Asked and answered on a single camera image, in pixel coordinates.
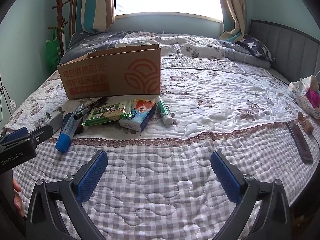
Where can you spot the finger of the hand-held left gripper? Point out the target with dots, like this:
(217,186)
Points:
(40,135)
(16,133)

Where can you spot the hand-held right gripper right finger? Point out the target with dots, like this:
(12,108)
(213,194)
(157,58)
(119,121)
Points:
(225,177)

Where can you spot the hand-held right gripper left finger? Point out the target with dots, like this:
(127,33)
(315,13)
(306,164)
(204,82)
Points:
(92,175)

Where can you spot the white power adapter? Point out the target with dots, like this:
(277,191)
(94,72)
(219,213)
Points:
(56,120)

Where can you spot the blue capped tube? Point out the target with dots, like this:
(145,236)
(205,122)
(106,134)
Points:
(67,130)

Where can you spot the black marker pen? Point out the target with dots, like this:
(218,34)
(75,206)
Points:
(87,108)

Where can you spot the green snack packet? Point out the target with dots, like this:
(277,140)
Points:
(105,115)

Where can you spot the tissue pack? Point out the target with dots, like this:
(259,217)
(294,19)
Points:
(140,120)

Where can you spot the green and white glue stick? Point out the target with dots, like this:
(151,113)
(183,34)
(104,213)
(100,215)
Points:
(163,111)

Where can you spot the printed cardboard box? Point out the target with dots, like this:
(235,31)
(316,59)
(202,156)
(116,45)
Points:
(112,75)

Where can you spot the person's left hand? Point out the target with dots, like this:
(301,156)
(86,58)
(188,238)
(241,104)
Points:
(17,192)

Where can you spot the quilted floral bedspread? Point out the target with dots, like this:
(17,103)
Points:
(200,105)

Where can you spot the dark flat rectangular device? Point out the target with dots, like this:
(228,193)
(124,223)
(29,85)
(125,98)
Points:
(300,142)

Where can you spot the green bag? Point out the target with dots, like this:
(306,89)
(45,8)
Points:
(52,52)

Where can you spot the wooden block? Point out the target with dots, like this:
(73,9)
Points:
(308,127)

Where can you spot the small wooden piece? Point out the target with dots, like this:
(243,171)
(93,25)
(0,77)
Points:
(300,115)

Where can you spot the navy star-print blanket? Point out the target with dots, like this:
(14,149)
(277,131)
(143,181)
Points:
(82,42)

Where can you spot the white printed plastic bag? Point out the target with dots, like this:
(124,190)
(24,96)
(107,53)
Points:
(297,90)

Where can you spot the checked quilted pad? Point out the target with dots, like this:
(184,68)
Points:
(200,63)

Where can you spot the pink item in bag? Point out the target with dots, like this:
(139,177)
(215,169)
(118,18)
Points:
(312,97)

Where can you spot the grey folded duvet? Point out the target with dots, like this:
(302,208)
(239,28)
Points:
(250,57)

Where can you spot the wooden coat rack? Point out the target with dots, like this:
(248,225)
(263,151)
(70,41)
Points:
(60,10)

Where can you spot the white floral folded quilt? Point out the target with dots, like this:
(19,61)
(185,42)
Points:
(195,47)

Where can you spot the navy star-print pillow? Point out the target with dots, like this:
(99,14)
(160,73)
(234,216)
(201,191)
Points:
(255,46)

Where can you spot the striped curtain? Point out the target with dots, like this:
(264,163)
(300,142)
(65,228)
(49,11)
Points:
(95,5)

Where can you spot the grey padded headboard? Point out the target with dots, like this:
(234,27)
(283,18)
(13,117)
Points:
(287,45)

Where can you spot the beige curtain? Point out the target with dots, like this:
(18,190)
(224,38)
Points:
(231,10)

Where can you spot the window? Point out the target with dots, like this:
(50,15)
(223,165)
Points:
(167,0)

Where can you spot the white wall plug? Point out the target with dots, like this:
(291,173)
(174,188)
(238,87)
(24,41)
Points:
(12,104)

